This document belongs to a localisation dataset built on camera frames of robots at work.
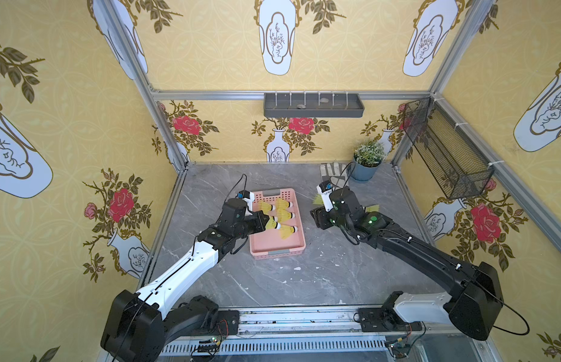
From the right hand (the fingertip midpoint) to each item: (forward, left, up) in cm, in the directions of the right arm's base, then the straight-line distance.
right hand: (316, 212), depth 80 cm
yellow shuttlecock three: (+7, +13, -14) cm, 20 cm away
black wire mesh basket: (+30, -51, +6) cm, 60 cm away
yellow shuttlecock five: (0, +11, -16) cm, 19 cm away
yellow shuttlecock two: (+13, +14, -15) cm, 24 cm away
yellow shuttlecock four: (-3, +15, -4) cm, 16 cm away
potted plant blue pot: (+33, -25, -4) cm, 41 cm away
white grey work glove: (+36, -13, -19) cm, 43 cm away
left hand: (-2, +15, -2) cm, 16 cm away
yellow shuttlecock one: (+12, +21, -16) cm, 29 cm away
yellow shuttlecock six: (+14, -27, -17) cm, 35 cm away
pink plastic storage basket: (-2, +18, -23) cm, 29 cm away
